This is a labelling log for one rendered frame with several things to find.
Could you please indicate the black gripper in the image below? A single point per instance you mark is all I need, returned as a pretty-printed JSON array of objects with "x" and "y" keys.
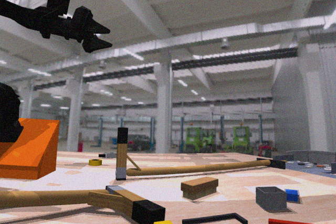
[{"x": 82, "y": 27}]

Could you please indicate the blue-handled scraper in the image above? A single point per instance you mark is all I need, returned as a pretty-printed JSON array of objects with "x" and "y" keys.
[{"x": 292, "y": 195}]

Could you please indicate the yellow ring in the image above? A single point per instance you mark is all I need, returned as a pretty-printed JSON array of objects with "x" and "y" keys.
[{"x": 95, "y": 162}]

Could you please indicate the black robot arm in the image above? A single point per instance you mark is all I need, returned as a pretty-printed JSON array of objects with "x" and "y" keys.
[{"x": 42, "y": 19}]

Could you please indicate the dark grey l-shaped bar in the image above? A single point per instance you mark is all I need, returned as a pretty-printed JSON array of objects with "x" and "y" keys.
[{"x": 215, "y": 218}]

